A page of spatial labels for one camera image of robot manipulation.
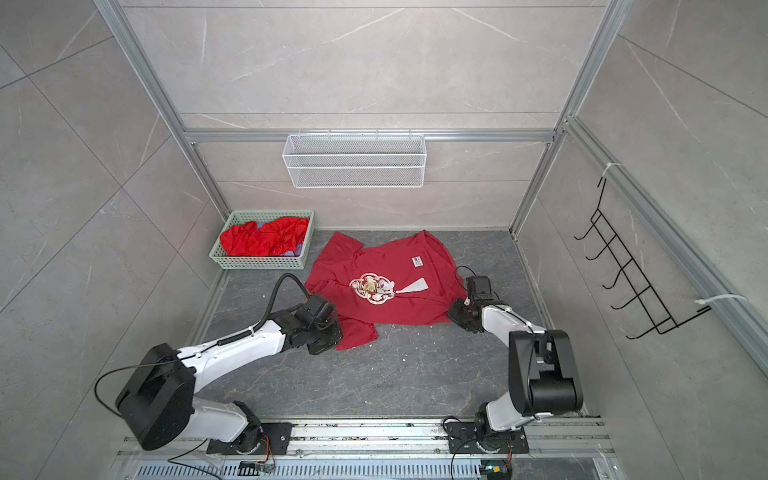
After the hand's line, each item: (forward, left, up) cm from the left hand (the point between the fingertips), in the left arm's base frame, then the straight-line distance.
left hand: (345, 330), depth 85 cm
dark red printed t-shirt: (+21, -20, -6) cm, 30 cm away
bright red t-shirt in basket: (+39, +28, -1) cm, 48 cm away
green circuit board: (-34, -37, -7) cm, 51 cm away
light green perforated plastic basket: (+28, +19, -1) cm, 34 cm away
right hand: (+8, -34, -4) cm, 35 cm away
